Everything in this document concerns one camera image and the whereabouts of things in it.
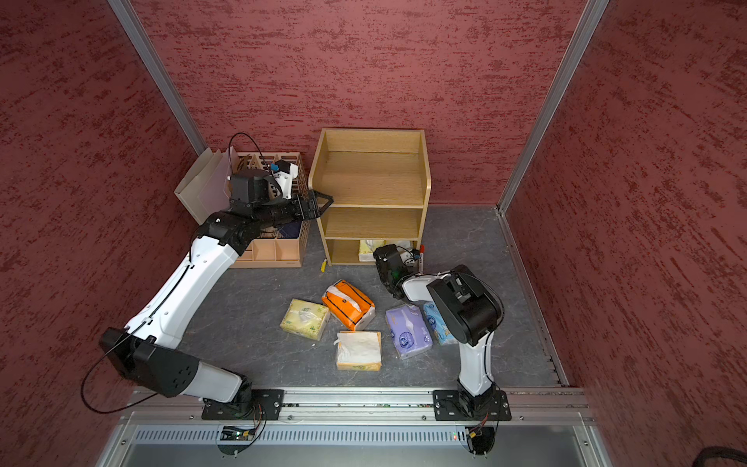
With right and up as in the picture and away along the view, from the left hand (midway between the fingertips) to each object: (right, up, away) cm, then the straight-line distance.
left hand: (320, 208), depth 73 cm
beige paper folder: (-41, +8, +12) cm, 44 cm away
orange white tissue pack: (+6, -28, +12) cm, 31 cm away
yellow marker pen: (-5, -18, +28) cm, 34 cm away
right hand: (+14, -15, +27) cm, 33 cm away
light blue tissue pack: (+34, -36, +13) cm, 51 cm away
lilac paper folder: (-32, +15, +17) cm, 39 cm away
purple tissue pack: (+23, -35, +9) cm, 43 cm away
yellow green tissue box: (-7, -32, +10) cm, 34 cm away
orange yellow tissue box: (+10, -39, +5) cm, 40 cm away
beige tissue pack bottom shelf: (+25, -11, +25) cm, 36 cm away
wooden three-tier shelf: (+15, +9, +12) cm, 22 cm away
